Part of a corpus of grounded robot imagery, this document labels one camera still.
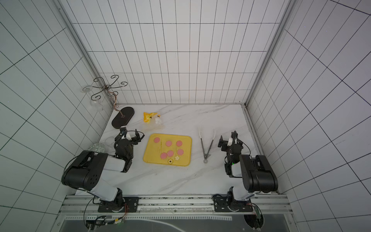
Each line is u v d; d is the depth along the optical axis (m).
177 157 0.90
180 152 0.92
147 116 1.07
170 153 0.92
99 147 0.92
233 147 0.67
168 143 0.98
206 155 0.90
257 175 0.44
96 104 0.93
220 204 0.73
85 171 0.46
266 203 0.75
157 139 0.98
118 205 0.66
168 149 0.93
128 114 1.11
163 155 0.90
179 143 0.98
